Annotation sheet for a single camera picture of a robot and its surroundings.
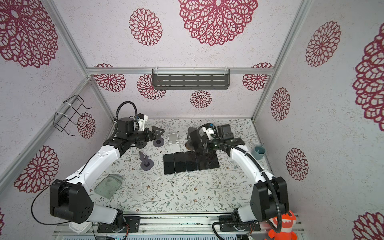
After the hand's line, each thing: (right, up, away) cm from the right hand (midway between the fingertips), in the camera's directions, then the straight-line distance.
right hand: (201, 143), depth 83 cm
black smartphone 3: (-13, -14, +12) cm, 22 cm away
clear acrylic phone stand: (-17, -1, +20) cm, 26 cm away
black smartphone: (-4, +3, +4) cm, 6 cm away
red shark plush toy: (+38, -34, -16) cm, 53 cm away
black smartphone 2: (-20, -15, +15) cm, 30 cm away
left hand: (-23, +5, -1) cm, 24 cm away
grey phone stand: (-33, -14, +10) cm, 37 cm away
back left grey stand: (-29, -1, +24) cm, 37 cm away
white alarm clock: (-58, -39, -13) cm, 71 cm away
